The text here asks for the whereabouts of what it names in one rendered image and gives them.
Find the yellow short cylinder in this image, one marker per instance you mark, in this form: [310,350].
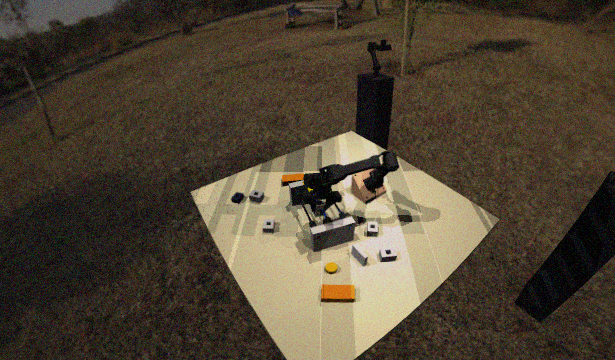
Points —
[331,268]

